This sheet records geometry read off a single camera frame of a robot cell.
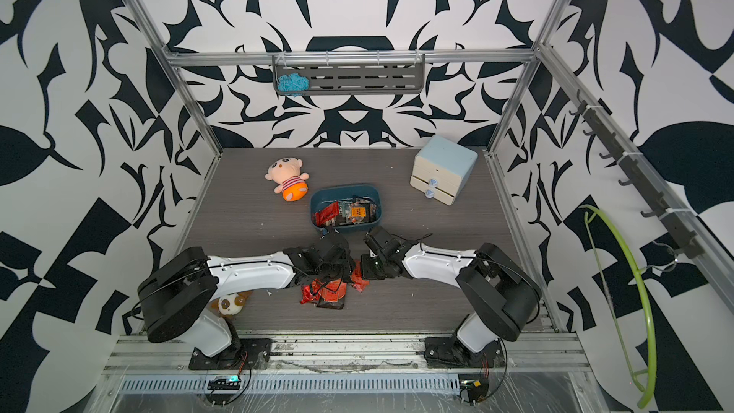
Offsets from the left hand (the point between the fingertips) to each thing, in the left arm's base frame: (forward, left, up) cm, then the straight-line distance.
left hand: (354, 260), depth 87 cm
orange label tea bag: (+16, -2, +1) cm, 16 cm away
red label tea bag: (-9, +7, -3) cm, 12 cm away
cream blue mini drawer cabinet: (+26, -29, +11) cm, 40 cm away
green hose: (-24, -52, +29) cm, 64 cm away
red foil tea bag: (-9, +12, 0) cm, 15 cm away
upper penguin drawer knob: (+24, -27, +5) cm, 37 cm away
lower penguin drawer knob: (+23, -27, 0) cm, 36 cm away
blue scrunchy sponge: (+46, +18, +30) cm, 58 cm away
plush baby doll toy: (+33, +24, +3) cm, 40 cm away
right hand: (-1, -1, -3) cm, 3 cm away
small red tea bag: (+17, +9, -1) cm, 19 cm away
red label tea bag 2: (-6, -1, -2) cm, 6 cm away
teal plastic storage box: (+18, +2, +1) cm, 19 cm away
